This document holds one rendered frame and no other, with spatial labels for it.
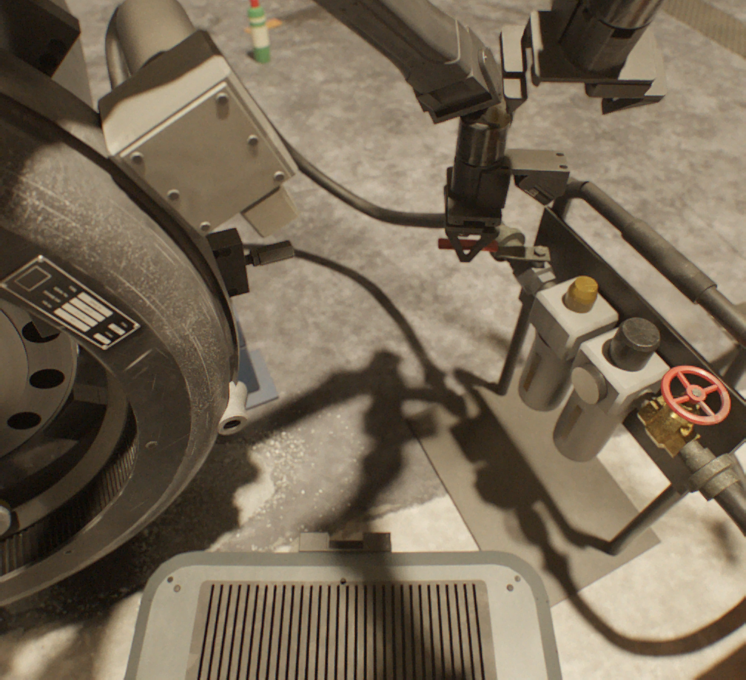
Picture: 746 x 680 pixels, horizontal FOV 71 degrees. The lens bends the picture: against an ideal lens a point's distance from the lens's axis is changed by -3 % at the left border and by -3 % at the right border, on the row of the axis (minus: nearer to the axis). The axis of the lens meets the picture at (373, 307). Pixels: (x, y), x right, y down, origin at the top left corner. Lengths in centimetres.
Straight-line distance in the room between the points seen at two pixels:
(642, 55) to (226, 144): 34
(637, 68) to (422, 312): 89
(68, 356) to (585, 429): 65
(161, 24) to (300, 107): 152
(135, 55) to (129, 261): 20
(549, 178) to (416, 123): 131
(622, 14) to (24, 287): 45
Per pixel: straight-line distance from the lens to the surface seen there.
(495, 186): 66
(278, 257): 62
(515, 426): 115
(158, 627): 79
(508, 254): 78
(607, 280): 76
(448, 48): 56
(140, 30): 57
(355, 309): 131
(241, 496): 109
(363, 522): 105
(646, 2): 45
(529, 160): 69
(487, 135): 63
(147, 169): 41
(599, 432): 80
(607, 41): 47
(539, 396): 87
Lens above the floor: 99
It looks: 49 degrees down
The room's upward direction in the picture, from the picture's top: 1 degrees counter-clockwise
